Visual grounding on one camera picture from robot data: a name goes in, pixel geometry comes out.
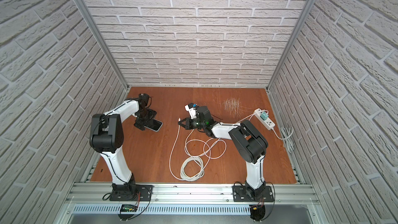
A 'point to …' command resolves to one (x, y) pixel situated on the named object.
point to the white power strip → (267, 123)
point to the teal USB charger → (264, 116)
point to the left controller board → (128, 208)
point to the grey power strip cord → (286, 133)
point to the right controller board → (257, 212)
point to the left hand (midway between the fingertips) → (149, 117)
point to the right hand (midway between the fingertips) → (174, 127)
